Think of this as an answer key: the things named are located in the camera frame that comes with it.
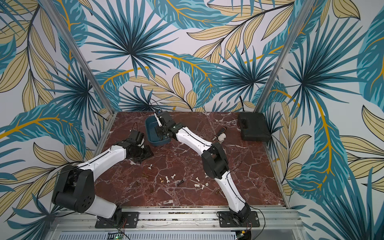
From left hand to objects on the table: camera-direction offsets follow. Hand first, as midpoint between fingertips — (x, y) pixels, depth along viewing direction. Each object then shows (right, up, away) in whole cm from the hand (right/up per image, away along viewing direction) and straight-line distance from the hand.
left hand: (151, 157), depth 88 cm
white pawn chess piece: (+13, -11, -2) cm, 17 cm away
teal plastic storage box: (-6, +21, +22) cm, 31 cm away
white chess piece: (+11, -13, -3) cm, 18 cm away
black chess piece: (+16, -14, -3) cm, 22 cm away
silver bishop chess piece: (-1, -7, +1) cm, 7 cm away
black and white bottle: (+45, +11, +15) cm, 48 cm away
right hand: (+4, +18, +5) cm, 19 cm away
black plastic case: (+69, +18, +18) cm, 73 cm away
